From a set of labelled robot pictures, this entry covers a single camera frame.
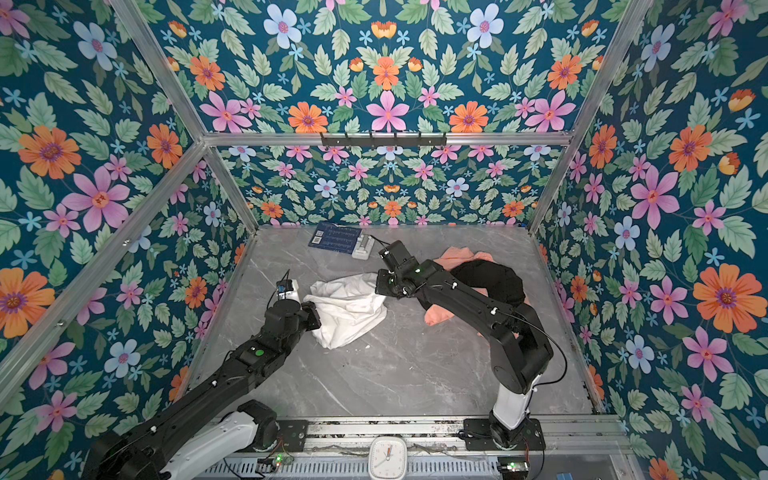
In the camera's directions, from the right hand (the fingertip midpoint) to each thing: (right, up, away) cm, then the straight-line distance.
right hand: (380, 283), depth 85 cm
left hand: (-16, -3, -4) cm, 17 cm away
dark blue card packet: (-22, +15, +30) cm, 40 cm away
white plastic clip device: (-9, +11, +26) cm, 30 cm away
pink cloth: (+24, +7, +23) cm, 34 cm away
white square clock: (+3, -39, -17) cm, 43 cm away
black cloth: (+38, 0, +10) cm, 39 cm away
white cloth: (-11, -7, +4) cm, 13 cm away
